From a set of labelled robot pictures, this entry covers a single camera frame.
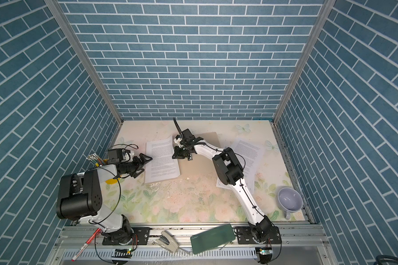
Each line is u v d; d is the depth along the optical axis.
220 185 0.91
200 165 0.98
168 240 0.71
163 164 0.99
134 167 0.84
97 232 0.74
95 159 0.82
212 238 0.73
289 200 0.84
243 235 0.74
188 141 0.86
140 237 0.73
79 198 0.46
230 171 0.63
